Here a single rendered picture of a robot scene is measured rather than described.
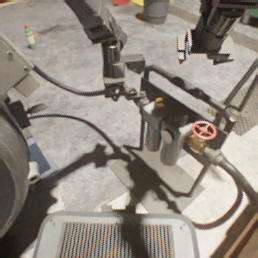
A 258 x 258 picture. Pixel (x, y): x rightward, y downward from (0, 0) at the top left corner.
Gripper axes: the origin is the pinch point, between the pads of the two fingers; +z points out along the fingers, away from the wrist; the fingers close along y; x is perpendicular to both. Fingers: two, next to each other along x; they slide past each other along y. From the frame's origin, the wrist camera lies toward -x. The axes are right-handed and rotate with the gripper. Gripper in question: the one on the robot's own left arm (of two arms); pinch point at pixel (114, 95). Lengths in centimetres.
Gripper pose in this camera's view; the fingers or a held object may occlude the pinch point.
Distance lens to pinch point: 72.4
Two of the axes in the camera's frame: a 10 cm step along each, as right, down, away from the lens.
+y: -1.9, -7.3, 6.5
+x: -9.8, 1.4, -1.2
